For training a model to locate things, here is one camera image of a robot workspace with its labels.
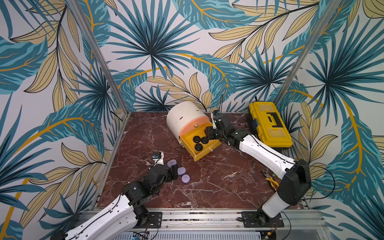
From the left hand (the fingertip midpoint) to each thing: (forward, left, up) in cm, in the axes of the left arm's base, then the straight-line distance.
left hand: (169, 168), depth 78 cm
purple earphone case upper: (+8, +1, -10) cm, 13 cm away
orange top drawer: (+23, -12, +9) cm, 27 cm away
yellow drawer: (+20, -8, -3) cm, 22 cm away
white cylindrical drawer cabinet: (+32, -5, +9) cm, 34 cm away
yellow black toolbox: (+29, -57, +4) cm, 64 cm away
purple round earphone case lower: (-1, -8, -11) cm, 14 cm away
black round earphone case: (+14, -15, -2) cm, 21 cm away
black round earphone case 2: (+20, -14, -1) cm, 24 cm away
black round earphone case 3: (+19, -19, -1) cm, 27 cm away
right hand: (+20, -21, +8) cm, 30 cm away
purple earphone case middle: (+3, -6, -10) cm, 12 cm away
